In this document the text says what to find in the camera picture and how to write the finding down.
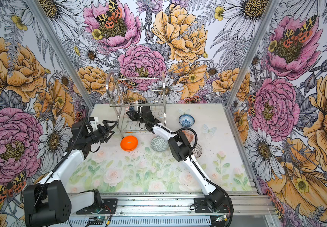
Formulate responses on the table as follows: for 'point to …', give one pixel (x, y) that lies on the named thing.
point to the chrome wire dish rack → (140, 102)
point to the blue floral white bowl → (186, 120)
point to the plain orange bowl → (129, 143)
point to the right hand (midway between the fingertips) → (127, 116)
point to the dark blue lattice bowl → (132, 108)
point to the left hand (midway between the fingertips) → (117, 129)
